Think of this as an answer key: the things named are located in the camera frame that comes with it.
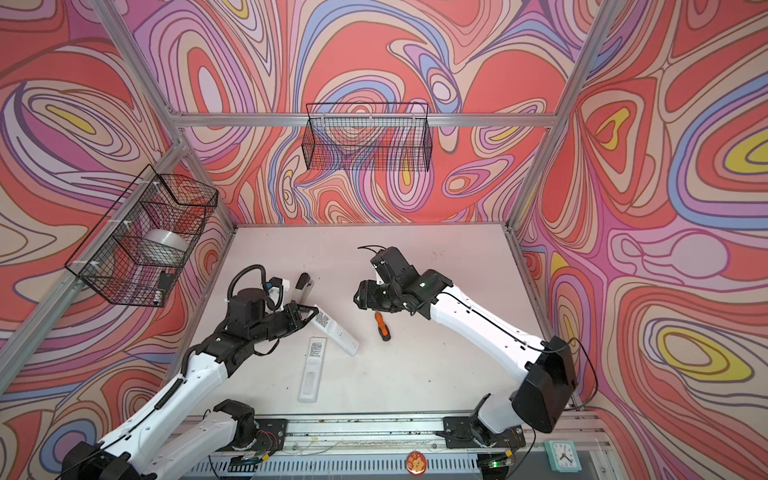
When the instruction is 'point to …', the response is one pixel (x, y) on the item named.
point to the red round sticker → (416, 464)
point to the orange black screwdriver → (382, 326)
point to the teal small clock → (563, 456)
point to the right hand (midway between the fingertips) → (365, 306)
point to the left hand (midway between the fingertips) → (319, 310)
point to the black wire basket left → (106, 261)
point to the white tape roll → (163, 246)
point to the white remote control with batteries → (331, 325)
